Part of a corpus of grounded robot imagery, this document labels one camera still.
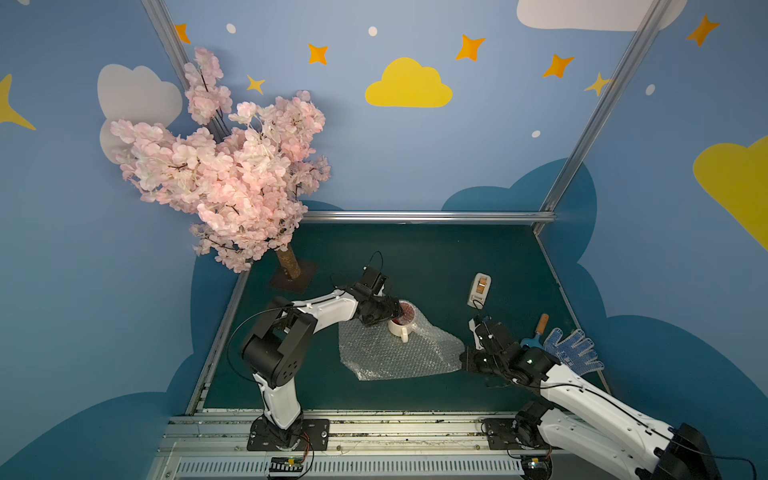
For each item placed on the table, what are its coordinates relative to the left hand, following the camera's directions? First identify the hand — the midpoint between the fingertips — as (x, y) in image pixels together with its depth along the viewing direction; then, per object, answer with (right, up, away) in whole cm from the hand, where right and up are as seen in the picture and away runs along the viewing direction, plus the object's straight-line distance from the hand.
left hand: (397, 311), depth 93 cm
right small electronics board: (+34, -35, -20) cm, 53 cm away
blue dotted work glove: (+53, -12, -5) cm, 55 cm away
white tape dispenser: (+28, +6, +5) cm, 29 cm away
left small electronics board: (-28, -34, -21) cm, 49 cm away
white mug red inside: (+2, -3, -7) cm, 8 cm away
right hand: (+19, -10, -10) cm, 24 cm away
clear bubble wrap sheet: (-8, -12, -5) cm, 15 cm away
